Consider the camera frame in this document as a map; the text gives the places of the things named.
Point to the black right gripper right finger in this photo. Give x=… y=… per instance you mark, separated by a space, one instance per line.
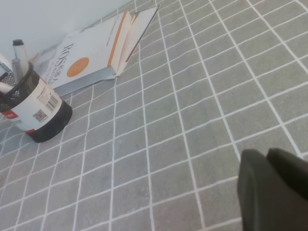
x=292 y=169

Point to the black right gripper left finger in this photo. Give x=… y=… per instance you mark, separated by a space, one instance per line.
x=266 y=202

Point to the black mesh pen holder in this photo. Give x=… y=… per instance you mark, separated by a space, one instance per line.
x=33 y=106

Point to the grey checked tablecloth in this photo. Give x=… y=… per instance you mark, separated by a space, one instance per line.
x=158 y=148

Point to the white ROS book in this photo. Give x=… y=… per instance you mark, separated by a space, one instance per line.
x=95 y=53

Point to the grey marker black cap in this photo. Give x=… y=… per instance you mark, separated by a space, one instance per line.
x=20 y=62

